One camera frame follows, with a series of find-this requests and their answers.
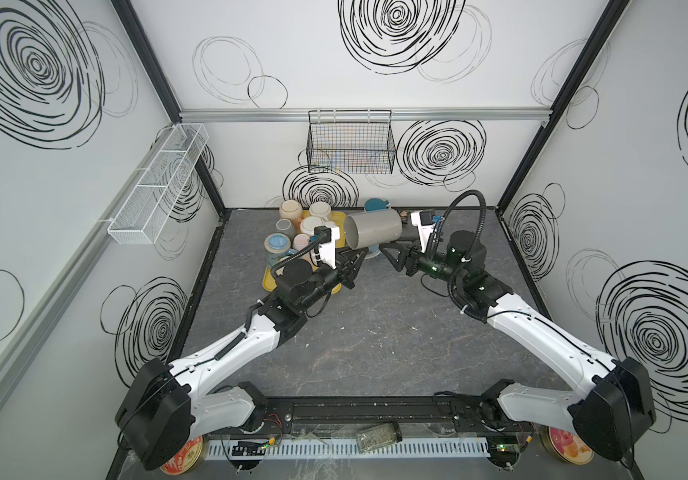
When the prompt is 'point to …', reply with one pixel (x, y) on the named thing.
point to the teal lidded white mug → (376, 205)
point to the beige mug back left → (290, 209)
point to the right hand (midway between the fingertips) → (383, 243)
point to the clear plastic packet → (378, 438)
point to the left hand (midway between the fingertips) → (369, 249)
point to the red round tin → (185, 458)
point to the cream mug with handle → (308, 224)
